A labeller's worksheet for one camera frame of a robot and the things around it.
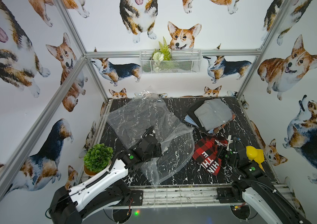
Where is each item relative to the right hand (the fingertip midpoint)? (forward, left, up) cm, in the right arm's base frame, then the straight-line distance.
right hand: (216, 146), depth 82 cm
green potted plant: (-10, +65, +7) cm, 66 cm away
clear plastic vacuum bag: (+30, +56, -10) cm, 65 cm away
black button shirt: (+41, +11, -10) cm, 44 cm away
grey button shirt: (+23, -2, +2) cm, 23 cm away
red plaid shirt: (+17, -7, -10) cm, 21 cm away
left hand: (-1, +31, +5) cm, 31 cm away
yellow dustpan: (-5, -21, -1) cm, 22 cm away
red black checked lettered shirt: (-1, +5, -7) cm, 9 cm away
